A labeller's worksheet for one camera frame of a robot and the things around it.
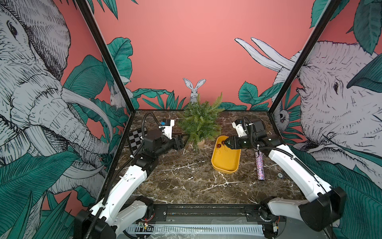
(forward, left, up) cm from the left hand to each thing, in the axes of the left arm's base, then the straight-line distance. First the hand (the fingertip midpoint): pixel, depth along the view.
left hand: (187, 133), depth 72 cm
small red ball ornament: (+7, -21, -26) cm, 34 cm away
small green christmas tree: (+2, -7, +7) cm, 10 cm away
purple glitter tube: (-8, -43, -24) cm, 50 cm away
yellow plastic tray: (-2, -24, -28) cm, 37 cm away
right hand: (0, -21, -6) cm, 22 cm away
